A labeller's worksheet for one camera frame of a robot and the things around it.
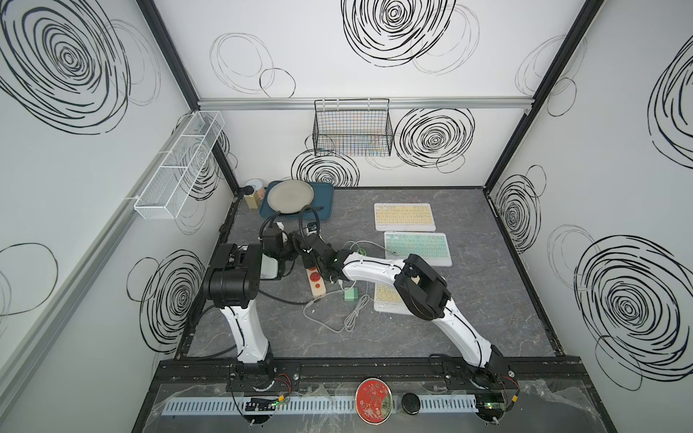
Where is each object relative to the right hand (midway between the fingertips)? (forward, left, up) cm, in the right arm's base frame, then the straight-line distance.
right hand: (305, 250), depth 95 cm
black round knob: (-44, -32, +5) cm, 54 cm away
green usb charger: (-15, -17, -3) cm, 22 cm away
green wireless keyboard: (+6, -47, -5) cm, 47 cm away
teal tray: (+32, -3, -6) cm, 33 cm away
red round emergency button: (-43, -24, -1) cm, 49 cm away
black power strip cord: (-35, +9, +16) cm, 40 cm away
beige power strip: (-11, -5, -2) cm, 12 cm away
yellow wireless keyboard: (+19, -37, -4) cm, 42 cm away
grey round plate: (+30, +12, -4) cm, 33 cm away
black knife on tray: (+26, -3, -6) cm, 27 cm away
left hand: (+7, +1, -1) cm, 8 cm away
